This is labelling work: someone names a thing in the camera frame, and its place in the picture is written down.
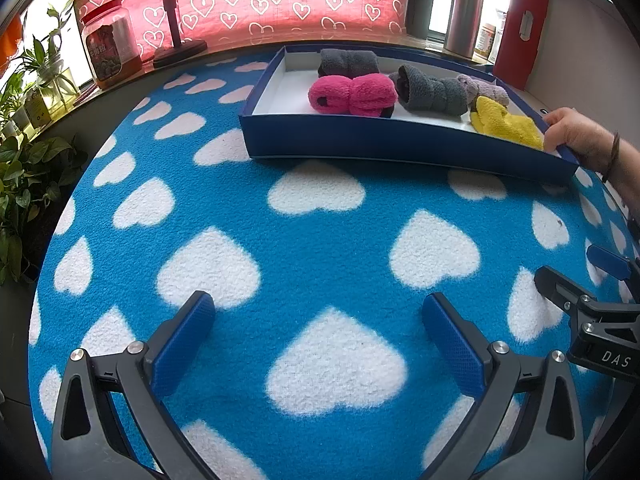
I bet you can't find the orange cloth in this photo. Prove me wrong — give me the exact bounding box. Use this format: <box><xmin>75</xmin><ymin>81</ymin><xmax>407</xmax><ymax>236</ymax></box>
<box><xmin>0</xmin><ymin>12</ymin><xmax>23</xmax><ymax>76</ymax></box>

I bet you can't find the dark bead bracelet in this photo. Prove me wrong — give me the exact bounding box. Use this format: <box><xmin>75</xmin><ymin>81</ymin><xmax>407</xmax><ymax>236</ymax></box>
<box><xmin>601</xmin><ymin>131</ymin><xmax>622</xmax><ymax>183</ymax></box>

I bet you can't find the green leafy potted plant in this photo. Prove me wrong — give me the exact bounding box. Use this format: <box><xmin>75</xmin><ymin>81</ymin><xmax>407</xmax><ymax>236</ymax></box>
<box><xmin>0</xmin><ymin>130</ymin><xmax>88</xmax><ymax>286</ymax></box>

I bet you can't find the blue heart-printed blanket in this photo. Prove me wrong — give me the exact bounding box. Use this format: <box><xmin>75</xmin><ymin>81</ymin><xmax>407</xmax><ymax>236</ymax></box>
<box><xmin>27</xmin><ymin>50</ymin><xmax>640</xmax><ymax>480</ymax></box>

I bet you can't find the black phone stand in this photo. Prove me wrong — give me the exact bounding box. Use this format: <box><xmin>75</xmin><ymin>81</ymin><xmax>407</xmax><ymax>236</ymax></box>
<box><xmin>151</xmin><ymin>0</ymin><xmax>208</xmax><ymax>68</ymax></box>

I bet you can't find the small orange-label bottle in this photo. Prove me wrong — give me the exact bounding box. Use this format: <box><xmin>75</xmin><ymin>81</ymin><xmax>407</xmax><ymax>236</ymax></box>
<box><xmin>474</xmin><ymin>22</ymin><xmax>496</xmax><ymax>58</ymax></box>

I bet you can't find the pink towel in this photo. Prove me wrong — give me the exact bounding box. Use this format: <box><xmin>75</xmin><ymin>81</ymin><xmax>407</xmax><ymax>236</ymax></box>
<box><xmin>307</xmin><ymin>73</ymin><xmax>398</xmax><ymax>118</ymax></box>

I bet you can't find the lucky bamboo in glass jar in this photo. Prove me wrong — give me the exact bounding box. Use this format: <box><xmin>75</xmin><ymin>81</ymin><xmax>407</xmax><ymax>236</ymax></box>
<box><xmin>10</xmin><ymin>0</ymin><xmax>81</xmax><ymax>121</ymax></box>

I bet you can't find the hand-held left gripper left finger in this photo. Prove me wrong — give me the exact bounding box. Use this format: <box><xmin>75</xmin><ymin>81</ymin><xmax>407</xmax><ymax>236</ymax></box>
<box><xmin>51</xmin><ymin>290</ymin><xmax>217</xmax><ymax>480</ymax></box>

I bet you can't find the blue shallow cardboard box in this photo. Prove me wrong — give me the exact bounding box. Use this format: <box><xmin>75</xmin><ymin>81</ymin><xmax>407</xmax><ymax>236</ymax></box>
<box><xmin>238</xmin><ymin>44</ymin><xmax>581</xmax><ymax>186</ymax></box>

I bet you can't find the dark grey towel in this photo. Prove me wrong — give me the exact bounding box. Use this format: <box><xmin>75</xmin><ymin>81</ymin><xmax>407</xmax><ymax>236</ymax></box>
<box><xmin>318</xmin><ymin>48</ymin><xmax>381</xmax><ymax>80</ymax></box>
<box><xmin>389</xmin><ymin>64</ymin><xmax>473</xmax><ymax>120</ymax></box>

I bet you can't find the yellow towel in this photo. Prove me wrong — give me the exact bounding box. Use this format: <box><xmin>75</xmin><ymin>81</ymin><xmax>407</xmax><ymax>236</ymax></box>
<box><xmin>469</xmin><ymin>96</ymin><xmax>548</xmax><ymax>151</ymax></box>

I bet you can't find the person's right forearm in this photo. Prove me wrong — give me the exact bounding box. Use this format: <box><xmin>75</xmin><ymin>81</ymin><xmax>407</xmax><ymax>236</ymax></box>
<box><xmin>607</xmin><ymin>135</ymin><xmax>640</xmax><ymax>221</ymax></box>

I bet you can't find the white bottle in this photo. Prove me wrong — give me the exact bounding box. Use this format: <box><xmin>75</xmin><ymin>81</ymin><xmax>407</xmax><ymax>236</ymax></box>
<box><xmin>489</xmin><ymin>8</ymin><xmax>508</xmax><ymax>63</ymax></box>

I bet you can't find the person's right hand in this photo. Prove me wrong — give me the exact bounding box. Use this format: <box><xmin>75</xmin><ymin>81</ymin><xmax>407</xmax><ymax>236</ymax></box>
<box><xmin>542</xmin><ymin>106</ymin><xmax>618</xmax><ymax>173</ymax></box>

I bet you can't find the steel thermos bottle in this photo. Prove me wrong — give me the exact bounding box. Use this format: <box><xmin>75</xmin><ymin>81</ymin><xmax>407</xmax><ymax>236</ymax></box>
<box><xmin>444</xmin><ymin>0</ymin><xmax>486</xmax><ymax>58</ymax></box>

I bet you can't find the small potted plant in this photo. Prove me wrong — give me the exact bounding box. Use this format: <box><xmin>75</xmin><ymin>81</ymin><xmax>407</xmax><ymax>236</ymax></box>
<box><xmin>0</xmin><ymin>72</ymin><xmax>33</xmax><ymax>136</ymax></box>

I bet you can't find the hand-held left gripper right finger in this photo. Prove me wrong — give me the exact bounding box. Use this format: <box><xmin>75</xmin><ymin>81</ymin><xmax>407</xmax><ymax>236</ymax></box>
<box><xmin>421</xmin><ymin>291</ymin><xmax>586</xmax><ymax>480</ymax></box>

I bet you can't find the lilac towel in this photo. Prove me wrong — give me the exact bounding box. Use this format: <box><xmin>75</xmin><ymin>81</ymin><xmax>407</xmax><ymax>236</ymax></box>
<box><xmin>457</xmin><ymin>74</ymin><xmax>511</xmax><ymax>111</ymax></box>

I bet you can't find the red board with handle hole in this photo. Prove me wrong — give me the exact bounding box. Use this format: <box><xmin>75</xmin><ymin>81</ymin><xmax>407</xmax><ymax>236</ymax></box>
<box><xmin>492</xmin><ymin>0</ymin><xmax>550</xmax><ymax>90</ymax></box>

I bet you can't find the glass jar red lid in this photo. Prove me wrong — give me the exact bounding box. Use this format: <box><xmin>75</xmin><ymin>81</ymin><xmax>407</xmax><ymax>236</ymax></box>
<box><xmin>80</xmin><ymin>0</ymin><xmax>143</xmax><ymax>90</ymax></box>

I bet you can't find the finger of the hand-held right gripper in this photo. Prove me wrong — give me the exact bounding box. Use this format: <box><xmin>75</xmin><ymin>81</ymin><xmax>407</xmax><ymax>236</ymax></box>
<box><xmin>534</xmin><ymin>266</ymin><xmax>608</xmax><ymax>333</ymax></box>
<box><xmin>586</xmin><ymin>244</ymin><xmax>640</xmax><ymax>286</ymax></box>

